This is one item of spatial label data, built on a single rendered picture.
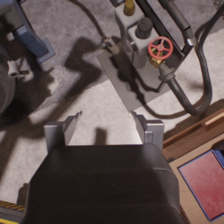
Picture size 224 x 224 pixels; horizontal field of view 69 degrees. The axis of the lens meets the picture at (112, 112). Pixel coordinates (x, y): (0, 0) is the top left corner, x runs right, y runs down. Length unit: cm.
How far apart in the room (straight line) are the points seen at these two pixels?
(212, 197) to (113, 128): 61
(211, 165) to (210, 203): 10
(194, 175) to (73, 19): 113
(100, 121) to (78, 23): 67
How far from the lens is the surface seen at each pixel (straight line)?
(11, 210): 87
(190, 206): 57
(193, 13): 128
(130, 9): 62
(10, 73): 67
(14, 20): 108
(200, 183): 55
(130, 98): 98
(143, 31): 56
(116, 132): 97
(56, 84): 111
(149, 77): 102
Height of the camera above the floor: 97
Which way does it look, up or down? 81 degrees down
